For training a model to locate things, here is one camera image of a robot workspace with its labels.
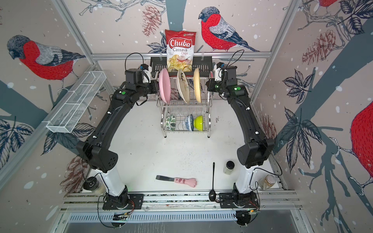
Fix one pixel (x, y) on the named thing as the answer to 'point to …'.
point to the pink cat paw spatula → (191, 182)
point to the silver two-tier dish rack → (178, 107)
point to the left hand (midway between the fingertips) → (159, 82)
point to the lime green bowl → (198, 123)
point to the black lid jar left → (93, 184)
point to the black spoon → (212, 194)
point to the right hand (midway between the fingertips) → (204, 84)
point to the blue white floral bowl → (188, 123)
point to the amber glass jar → (267, 182)
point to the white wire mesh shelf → (66, 114)
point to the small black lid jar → (228, 167)
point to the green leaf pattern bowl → (170, 122)
